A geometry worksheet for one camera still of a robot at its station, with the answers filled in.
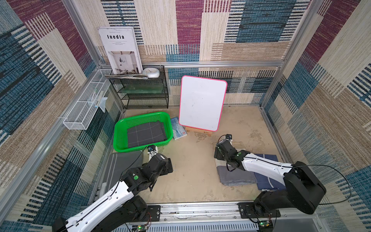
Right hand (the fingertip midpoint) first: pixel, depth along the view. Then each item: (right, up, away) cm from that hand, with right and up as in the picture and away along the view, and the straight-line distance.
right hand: (220, 150), depth 90 cm
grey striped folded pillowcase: (-63, -8, -1) cm, 64 cm away
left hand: (-32, -4, -13) cm, 35 cm away
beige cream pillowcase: (-1, -7, -1) cm, 8 cm away
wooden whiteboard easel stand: (-6, +10, +9) cm, 15 cm away
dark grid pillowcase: (-49, +9, +12) cm, 52 cm away
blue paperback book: (-26, +11, +14) cm, 32 cm away
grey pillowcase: (+7, -14, -7) cm, 17 cm away
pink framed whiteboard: (-12, +30, +2) cm, 32 cm away
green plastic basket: (-66, +9, +11) cm, 68 cm away
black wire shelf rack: (-51, +39, +8) cm, 65 cm away
